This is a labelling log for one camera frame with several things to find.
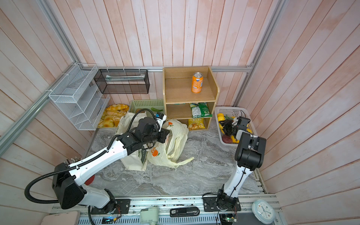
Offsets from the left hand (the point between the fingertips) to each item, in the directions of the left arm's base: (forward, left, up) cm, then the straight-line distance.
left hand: (169, 134), depth 75 cm
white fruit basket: (+39, -54, -24) cm, 71 cm away
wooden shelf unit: (+24, -5, +7) cm, 26 cm away
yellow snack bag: (+22, -19, -19) cm, 35 cm away
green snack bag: (+22, -20, -3) cm, 30 cm away
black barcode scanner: (-34, -8, -17) cm, 39 cm away
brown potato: (+37, +29, -19) cm, 50 cm away
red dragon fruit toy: (+7, -38, -16) cm, 42 cm away
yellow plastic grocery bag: (-10, 0, -5) cm, 11 cm away
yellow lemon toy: (+26, -37, -15) cm, 48 cm away
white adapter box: (-36, +9, -19) cm, 41 cm away
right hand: (+21, -36, -15) cm, 45 cm away
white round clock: (-34, -49, -20) cm, 63 cm away
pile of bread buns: (+29, +47, -17) cm, 58 cm away
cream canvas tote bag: (-10, +19, -14) cm, 25 cm away
